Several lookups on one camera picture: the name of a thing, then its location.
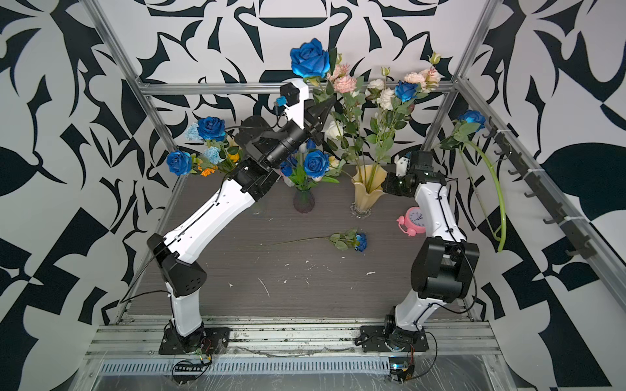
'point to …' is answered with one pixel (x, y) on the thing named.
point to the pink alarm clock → (413, 222)
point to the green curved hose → (502, 205)
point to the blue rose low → (350, 238)
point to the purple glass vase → (304, 200)
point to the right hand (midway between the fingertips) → (387, 179)
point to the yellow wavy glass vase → (368, 182)
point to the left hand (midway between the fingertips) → (327, 89)
